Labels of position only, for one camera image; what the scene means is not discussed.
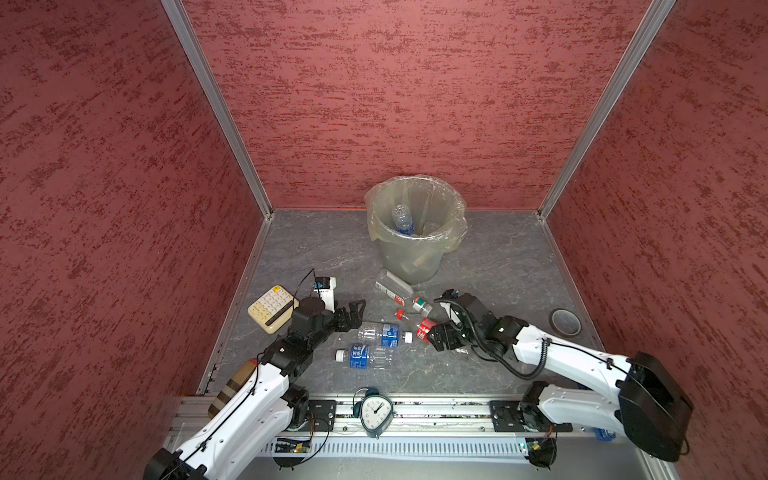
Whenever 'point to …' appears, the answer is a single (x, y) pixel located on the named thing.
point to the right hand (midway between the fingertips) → (439, 339)
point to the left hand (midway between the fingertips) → (352, 307)
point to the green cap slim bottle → (419, 305)
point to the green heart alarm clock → (374, 410)
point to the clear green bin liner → (415, 220)
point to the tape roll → (565, 322)
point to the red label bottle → (424, 327)
